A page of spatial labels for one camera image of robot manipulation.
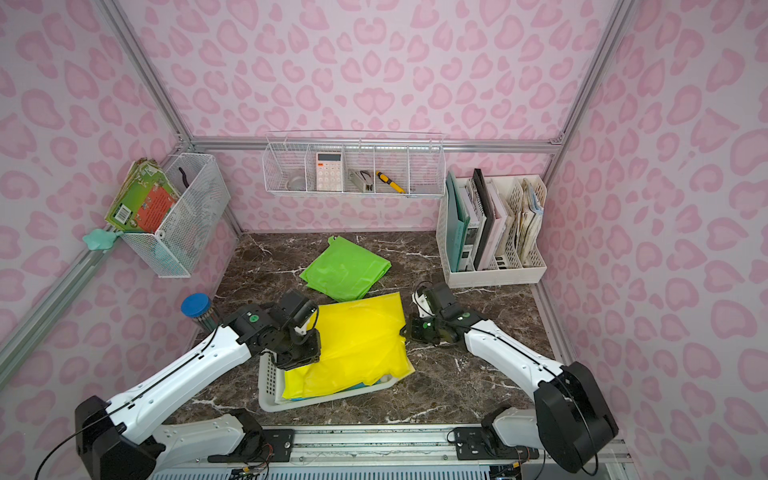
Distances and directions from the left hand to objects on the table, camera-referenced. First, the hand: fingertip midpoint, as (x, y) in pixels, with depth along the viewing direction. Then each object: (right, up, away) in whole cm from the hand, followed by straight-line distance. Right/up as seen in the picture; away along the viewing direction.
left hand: (322, 352), depth 75 cm
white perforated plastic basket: (-13, -9, +2) cm, 16 cm away
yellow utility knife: (+15, +50, +23) cm, 57 cm away
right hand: (+19, +3, +7) cm, 21 cm away
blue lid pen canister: (-32, +11, +2) cm, 34 cm away
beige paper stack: (+59, +37, +15) cm, 72 cm away
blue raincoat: (+10, -7, -3) cm, 12 cm away
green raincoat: (+1, +19, +30) cm, 35 cm away
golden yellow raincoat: (+9, +1, +4) cm, 10 cm away
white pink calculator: (-3, +51, +20) cm, 55 cm away
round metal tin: (-13, +48, +22) cm, 54 cm away
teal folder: (+35, +34, +6) cm, 49 cm away
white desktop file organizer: (+57, +26, +35) cm, 72 cm away
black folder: (+45, +38, +11) cm, 59 cm away
